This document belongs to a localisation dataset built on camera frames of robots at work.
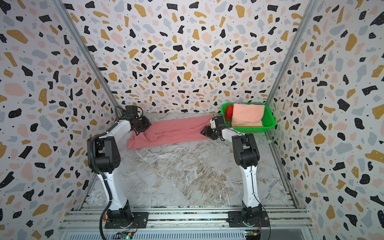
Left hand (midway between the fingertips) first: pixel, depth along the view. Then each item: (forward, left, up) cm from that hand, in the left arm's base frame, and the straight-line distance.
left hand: (151, 121), depth 100 cm
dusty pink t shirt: (0, -11, -12) cm, 17 cm away
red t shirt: (+9, -54, -2) cm, 54 cm away
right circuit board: (-63, -57, -13) cm, 86 cm away
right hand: (-2, -34, -7) cm, 34 cm away
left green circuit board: (-62, +4, -12) cm, 63 cm away
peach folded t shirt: (+5, -65, 0) cm, 65 cm away
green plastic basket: (+7, -84, -5) cm, 84 cm away
